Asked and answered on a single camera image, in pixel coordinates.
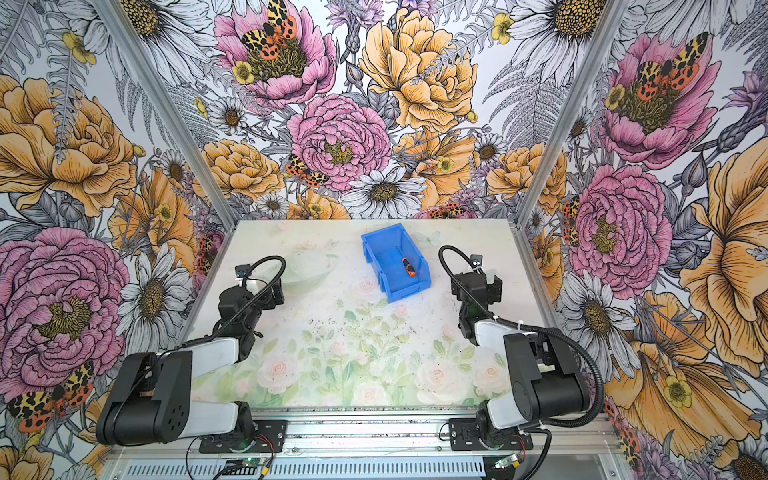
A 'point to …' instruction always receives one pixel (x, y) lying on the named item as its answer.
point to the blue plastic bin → (397, 265)
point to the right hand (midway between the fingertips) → (478, 282)
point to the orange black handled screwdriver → (409, 268)
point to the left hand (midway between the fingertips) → (265, 287)
